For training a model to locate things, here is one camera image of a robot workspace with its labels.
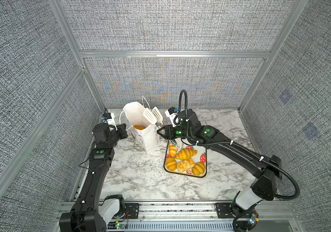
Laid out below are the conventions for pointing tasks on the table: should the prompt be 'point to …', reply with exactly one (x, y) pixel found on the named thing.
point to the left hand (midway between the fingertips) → (126, 124)
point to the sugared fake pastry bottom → (185, 165)
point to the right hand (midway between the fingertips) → (159, 130)
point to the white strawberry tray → (200, 157)
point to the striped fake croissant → (173, 150)
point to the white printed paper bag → (145, 134)
